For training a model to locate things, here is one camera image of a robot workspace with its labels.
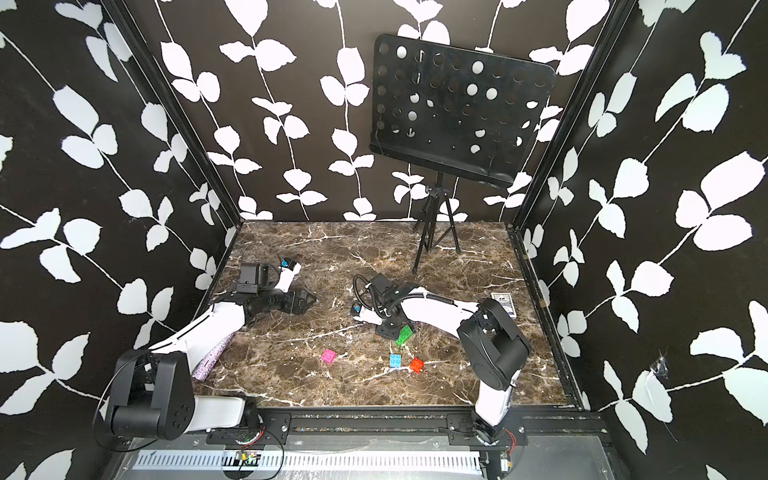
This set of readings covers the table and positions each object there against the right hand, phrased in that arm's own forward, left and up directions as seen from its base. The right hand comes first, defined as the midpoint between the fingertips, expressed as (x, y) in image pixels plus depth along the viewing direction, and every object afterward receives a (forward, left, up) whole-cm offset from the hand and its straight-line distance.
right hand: (384, 320), depth 90 cm
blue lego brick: (-11, -4, -2) cm, 12 cm away
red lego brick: (-12, -10, -3) cm, 16 cm away
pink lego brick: (-10, +16, -1) cm, 19 cm away
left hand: (+6, +24, +7) cm, 26 cm away
